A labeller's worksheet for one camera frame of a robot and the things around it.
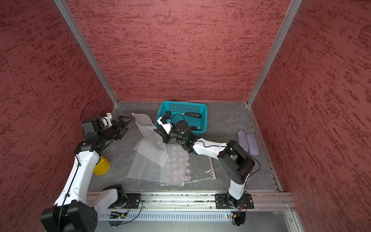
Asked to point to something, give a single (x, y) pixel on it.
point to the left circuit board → (117, 215)
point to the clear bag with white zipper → (199, 167)
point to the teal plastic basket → (176, 108)
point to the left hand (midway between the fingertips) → (131, 125)
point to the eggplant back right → (193, 114)
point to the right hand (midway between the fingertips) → (156, 131)
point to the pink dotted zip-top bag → (177, 170)
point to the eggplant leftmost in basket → (168, 115)
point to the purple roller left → (242, 139)
